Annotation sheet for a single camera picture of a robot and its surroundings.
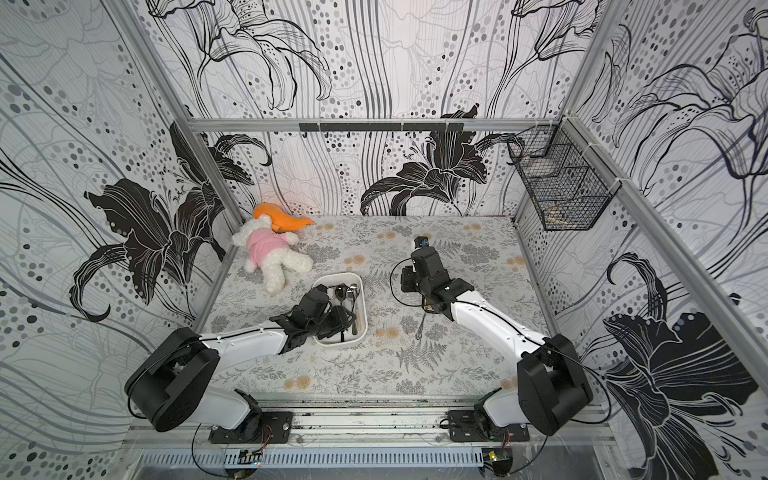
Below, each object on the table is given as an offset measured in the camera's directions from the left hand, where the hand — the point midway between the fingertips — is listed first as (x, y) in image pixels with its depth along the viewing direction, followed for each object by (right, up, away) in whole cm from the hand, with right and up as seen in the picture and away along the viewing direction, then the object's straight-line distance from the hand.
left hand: (355, 324), depth 89 cm
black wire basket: (+63, +45, -1) cm, 77 cm away
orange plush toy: (-32, +33, +23) cm, 51 cm away
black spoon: (-5, +9, +6) cm, 12 cm away
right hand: (+16, +17, -3) cm, 24 cm away
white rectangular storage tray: (-1, -4, -1) cm, 4 cm away
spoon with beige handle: (-1, +10, +7) cm, 12 cm away
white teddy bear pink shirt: (-30, +22, +10) cm, 39 cm away
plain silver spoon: (+19, -3, -1) cm, 20 cm away
